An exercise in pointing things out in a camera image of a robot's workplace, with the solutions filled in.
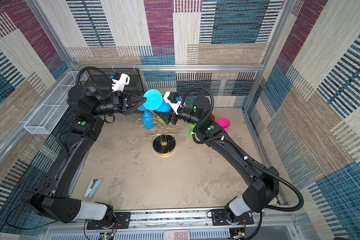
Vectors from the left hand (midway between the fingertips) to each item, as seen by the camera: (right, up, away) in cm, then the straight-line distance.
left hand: (145, 100), depth 51 cm
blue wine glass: (-6, -5, +33) cm, 34 cm away
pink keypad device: (+10, -58, +18) cm, 62 cm away
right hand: (+3, 0, +12) cm, 13 cm away
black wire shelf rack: (-42, +23, +51) cm, 70 cm away
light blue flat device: (-35, -42, +30) cm, 63 cm away
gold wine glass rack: (+1, -20, +48) cm, 52 cm away
